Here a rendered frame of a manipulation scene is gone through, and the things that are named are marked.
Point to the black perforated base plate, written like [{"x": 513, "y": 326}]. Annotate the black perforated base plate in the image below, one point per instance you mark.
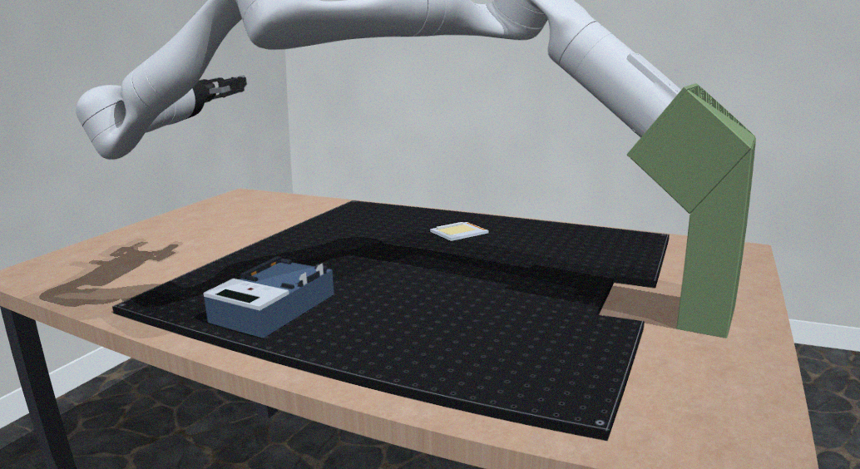
[{"x": 504, "y": 324}]

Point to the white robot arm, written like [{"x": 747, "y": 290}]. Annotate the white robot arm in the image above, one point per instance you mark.
[{"x": 115, "y": 118}]

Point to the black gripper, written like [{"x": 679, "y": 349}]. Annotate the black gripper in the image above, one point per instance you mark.
[{"x": 205, "y": 90}]

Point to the blue-grey dock with white console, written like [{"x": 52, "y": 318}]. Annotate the blue-grey dock with white console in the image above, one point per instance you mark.
[{"x": 249, "y": 305}]

